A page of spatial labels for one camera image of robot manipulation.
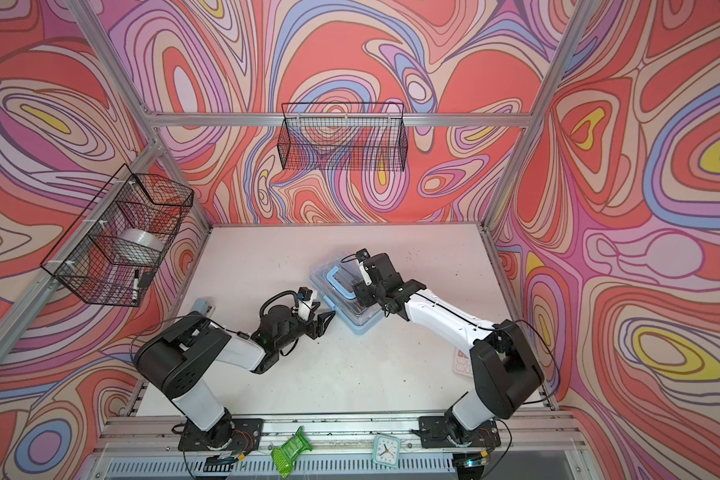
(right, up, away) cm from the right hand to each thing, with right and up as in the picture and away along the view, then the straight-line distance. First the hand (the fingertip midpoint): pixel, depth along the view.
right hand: (370, 289), depth 88 cm
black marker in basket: (-58, +3, -16) cm, 60 cm away
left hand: (-12, -6, +2) cm, 13 cm away
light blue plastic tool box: (-11, +2, +1) cm, 11 cm away
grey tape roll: (-57, +15, -14) cm, 61 cm away
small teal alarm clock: (+3, -36, -19) cm, 41 cm away
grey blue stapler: (-53, -5, +3) cm, 53 cm away
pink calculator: (+26, -21, -4) cm, 34 cm away
